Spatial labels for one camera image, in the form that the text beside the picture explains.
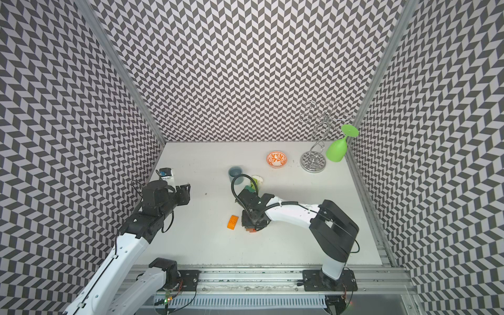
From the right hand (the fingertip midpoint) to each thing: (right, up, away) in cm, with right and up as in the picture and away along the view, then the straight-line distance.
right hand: (248, 228), depth 83 cm
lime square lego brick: (+2, +19, -3) cm, 19 cm away
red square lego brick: (+2, -1, 0) cm, 3 cm away
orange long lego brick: (-8, +1, +4) cm, 8 cm away
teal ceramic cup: (-8, +23, +16) cm, 30 cm away
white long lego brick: (+4, +20, +16) cm, 26 cm away
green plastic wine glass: (+39, +34, +2) cm, 51 cm away
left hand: (-26, +18, -6) cm, 32 cm away
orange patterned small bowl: (+14, +29, +25) cm, 41 cm away
